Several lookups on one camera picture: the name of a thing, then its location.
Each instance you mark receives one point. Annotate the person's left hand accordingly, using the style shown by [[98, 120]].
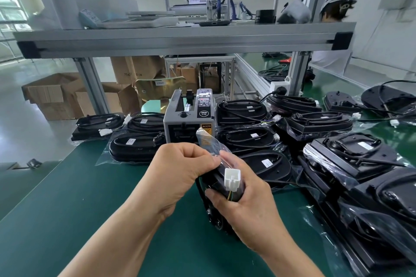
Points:
[[175, 176]]

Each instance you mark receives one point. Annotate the person's right hand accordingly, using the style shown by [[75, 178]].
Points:
[[257, 215]]

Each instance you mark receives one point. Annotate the group of bagged black lamps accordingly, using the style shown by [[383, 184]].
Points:
[[325, 156]]

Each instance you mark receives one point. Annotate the bagged black lamp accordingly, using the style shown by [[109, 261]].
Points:
[[75, 136]]

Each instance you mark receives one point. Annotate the unbagged black lamps with cables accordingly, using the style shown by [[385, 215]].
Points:
[[383, 99]]

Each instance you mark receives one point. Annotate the person's left forearm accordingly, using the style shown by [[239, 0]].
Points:
[[107, 244]]

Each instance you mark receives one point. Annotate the grey tape dispenser machine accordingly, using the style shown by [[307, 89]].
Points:
[[185, 121]]

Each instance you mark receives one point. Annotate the green round stool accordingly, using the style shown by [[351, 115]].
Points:
[[153, 107]]

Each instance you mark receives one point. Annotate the white power socket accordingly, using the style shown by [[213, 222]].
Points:
[[279, 90]]

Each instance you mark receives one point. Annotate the grey metal shelf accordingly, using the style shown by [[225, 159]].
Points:
[[188, 40]]

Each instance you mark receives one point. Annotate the white flat scale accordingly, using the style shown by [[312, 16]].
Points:
[[140, 22]]

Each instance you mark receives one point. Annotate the black phone on shelf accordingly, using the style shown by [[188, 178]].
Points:
[[214, 23]]

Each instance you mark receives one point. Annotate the white handset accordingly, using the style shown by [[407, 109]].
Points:
[[90, 20]]

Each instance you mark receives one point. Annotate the white box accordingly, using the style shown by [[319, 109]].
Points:
[[110, 6]]

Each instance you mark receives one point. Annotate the black cup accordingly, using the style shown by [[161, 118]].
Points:
[[266, 16]]

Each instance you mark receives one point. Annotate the grey barcode scanner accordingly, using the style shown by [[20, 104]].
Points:
[[294, 12]]

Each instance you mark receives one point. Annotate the window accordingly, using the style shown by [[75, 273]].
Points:
[[12, 20]]

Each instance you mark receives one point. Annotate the metal floor bracket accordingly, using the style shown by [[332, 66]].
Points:
[[31, 163]]

